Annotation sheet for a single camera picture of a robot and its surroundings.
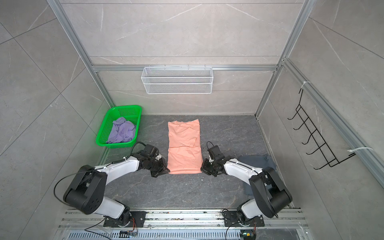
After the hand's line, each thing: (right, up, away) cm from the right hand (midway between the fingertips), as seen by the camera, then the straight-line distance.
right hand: (200, 168), depth 89 cm
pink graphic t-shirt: (-10, +9, +7) cm, 15 cm away
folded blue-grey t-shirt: (+40, +2, +8) cm, 41 cm away
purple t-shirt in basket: (-55, +22, +15) cm, 61 cm away
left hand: (-18, +1, -1) cm, 18 cm away
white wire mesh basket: (-16, +57, +12) cm, 60 cm away
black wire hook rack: (+51, +12, -31) cm, 61 cm away
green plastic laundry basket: (-54, +36, +28) cm, 71 cm away
